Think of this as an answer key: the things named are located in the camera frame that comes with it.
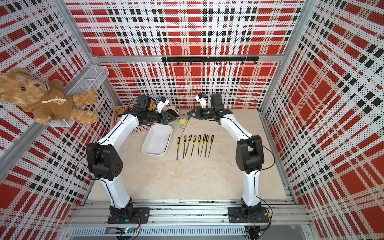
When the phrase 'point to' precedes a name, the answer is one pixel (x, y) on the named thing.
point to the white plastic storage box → (156, 142)
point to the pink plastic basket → (115, 111)
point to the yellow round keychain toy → (182, 121)
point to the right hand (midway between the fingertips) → (190, 113)
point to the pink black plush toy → (173, 109)
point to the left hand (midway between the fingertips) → (175, 117)
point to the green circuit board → (127, 230)
